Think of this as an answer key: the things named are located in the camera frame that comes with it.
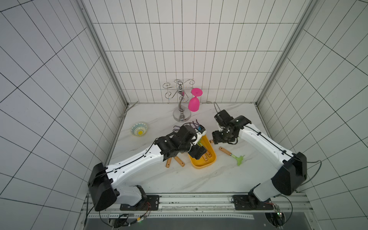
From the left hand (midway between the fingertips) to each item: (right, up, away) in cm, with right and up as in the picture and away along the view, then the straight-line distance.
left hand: (197, 149), depth 74 cm
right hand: (+11, +4, +8) cm, 14 cm away
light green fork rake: (+28, -10, +14) cm, 33 cm away
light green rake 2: (-10, -11, +13) cm, 20 cm away
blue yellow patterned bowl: (-41, +7, +30) cm, 51 cm away
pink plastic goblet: (0, +26, +22) cm, 34 cm away
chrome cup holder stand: (-9, +19, +37) cm, 42 cm away
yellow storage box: (+8, -9, +14) cm, 19 cm away
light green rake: (-17, -11, +12) cm, 24 cm away
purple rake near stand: (0, +10, +33) cm, 35 cm away
